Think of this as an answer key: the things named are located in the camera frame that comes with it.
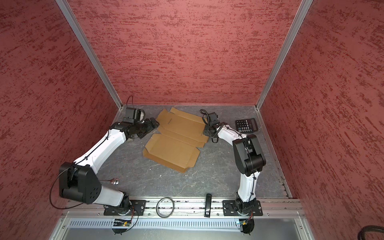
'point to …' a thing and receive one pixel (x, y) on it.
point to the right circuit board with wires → (248, 225)
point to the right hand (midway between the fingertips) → (207, 134)
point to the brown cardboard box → (175, 146)
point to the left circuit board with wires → (120, 226)
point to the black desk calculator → (245, 126)
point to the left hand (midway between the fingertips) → (155, 129)
